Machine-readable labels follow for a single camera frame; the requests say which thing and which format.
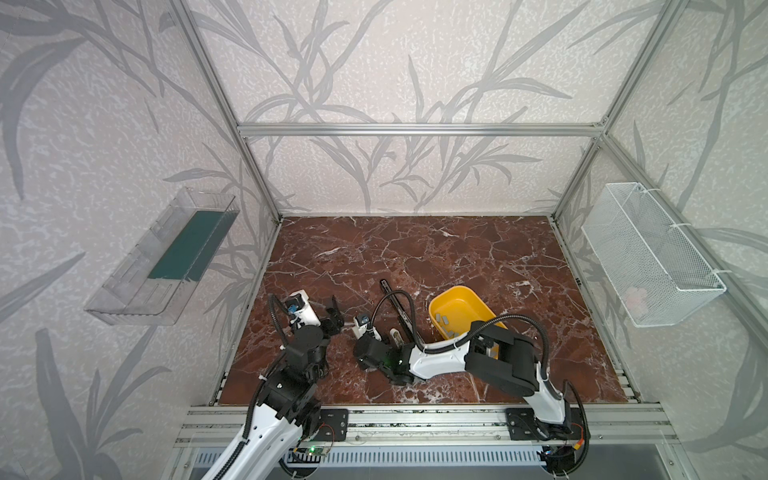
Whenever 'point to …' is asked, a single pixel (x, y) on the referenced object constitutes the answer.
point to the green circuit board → (316, 450)
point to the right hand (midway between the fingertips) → (357, 334)
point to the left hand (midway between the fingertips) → (329, 291)
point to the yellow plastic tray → (453, 309)
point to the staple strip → (445, 319)
